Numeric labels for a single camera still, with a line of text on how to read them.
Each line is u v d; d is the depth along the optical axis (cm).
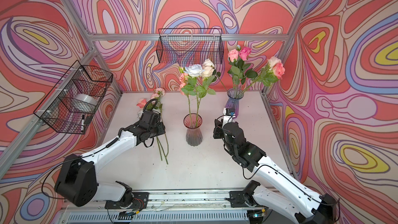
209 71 70
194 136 96
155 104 74
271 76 78
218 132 64
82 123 72
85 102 70
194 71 66
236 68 78
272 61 77
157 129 78
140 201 72
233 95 93
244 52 73
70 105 73
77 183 42
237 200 73
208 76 71
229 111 61
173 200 75
